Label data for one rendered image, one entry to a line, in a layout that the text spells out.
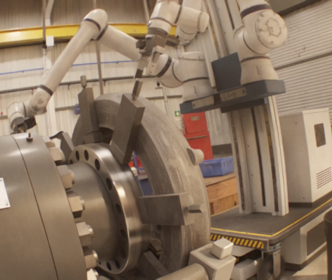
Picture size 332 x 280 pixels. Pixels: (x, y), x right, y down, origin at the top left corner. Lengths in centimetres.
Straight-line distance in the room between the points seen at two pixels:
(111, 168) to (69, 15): 1272
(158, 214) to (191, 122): 425
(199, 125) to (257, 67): 369
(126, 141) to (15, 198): 37
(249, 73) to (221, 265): 90
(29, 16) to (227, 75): 1186
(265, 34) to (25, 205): 105
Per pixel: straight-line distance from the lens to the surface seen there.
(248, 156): 186
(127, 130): 91
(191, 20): 128
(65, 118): 1226
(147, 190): 220
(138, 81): 86
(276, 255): 155
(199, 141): 507
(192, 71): 181
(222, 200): 241
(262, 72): 145
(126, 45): 187
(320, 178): 184
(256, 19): 133
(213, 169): 261
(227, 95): 157
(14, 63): 1239
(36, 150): 85
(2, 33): 1215
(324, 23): 998
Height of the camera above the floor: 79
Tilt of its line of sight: level
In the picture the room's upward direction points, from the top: 9 degrees counter-clockwise
